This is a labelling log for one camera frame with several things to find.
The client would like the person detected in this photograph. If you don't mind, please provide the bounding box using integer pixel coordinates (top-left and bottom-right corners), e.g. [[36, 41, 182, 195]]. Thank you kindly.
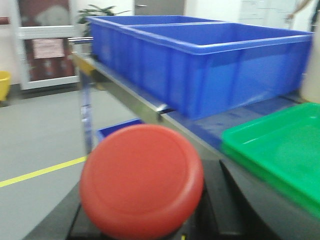
[[285, 0, 320, 26]]

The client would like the white framed glass door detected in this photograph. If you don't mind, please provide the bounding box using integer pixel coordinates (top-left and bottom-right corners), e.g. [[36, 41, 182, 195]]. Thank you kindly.
[[13, 0, 82, 91]]

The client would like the red mushroom push button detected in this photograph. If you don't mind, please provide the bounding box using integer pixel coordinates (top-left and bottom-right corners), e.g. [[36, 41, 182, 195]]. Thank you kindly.
[[78, 123, 205, 240]]

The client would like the white wall notice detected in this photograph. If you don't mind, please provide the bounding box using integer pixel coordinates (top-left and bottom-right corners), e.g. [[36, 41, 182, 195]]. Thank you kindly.
[[238, 0, 267, 21]]

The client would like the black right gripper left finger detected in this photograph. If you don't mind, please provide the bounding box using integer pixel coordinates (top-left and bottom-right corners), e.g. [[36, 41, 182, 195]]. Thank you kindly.
[[22, 184, 106, 240]]

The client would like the green plastic tray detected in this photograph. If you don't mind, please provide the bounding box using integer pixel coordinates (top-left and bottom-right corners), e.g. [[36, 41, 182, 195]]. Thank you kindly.
[[220, 101, 320, 214]]

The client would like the yellow mop bucket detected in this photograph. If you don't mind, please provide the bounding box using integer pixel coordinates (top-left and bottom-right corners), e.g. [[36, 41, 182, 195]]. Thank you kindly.
[[0, 70, 13, 102]]

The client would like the steel table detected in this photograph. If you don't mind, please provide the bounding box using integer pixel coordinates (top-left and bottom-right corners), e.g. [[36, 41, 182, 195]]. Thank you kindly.
[[69, 52, 320, 240]]

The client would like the large blue plastic bin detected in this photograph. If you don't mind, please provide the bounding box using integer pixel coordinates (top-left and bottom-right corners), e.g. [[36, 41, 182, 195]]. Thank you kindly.
[[86, 14, 227, 76], [119, 21, 315, 121]]

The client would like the steel handle bar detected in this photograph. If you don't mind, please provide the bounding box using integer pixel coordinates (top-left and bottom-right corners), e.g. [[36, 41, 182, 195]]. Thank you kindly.
[[67, 36, 95, 45]]

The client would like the pink paper sign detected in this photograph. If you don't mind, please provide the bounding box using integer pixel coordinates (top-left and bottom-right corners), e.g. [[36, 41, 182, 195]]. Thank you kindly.
[[31, 37, 65, 60]]

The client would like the potted green plant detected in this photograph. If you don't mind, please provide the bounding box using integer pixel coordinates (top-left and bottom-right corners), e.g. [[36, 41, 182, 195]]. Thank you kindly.
[[76, 4, 132, 37]]

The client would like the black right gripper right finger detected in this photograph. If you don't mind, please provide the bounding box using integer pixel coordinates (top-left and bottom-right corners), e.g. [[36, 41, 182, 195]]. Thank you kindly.
[[184, 158, 282, 240]]

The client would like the grey door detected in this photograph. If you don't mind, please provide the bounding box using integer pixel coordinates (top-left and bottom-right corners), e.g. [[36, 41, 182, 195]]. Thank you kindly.
[[134, 0, 186, 17]]

